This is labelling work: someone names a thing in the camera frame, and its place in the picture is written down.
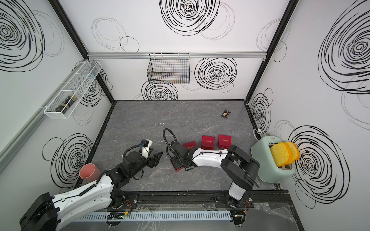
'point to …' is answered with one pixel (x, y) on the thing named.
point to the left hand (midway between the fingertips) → (157, 151)
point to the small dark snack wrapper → (225, 113)
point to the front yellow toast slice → (280, 153)
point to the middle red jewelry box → (208, 142)
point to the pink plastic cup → (89, 172)
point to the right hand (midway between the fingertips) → (176, 161)
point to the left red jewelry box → (176, 164)
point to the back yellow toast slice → (296, 153)
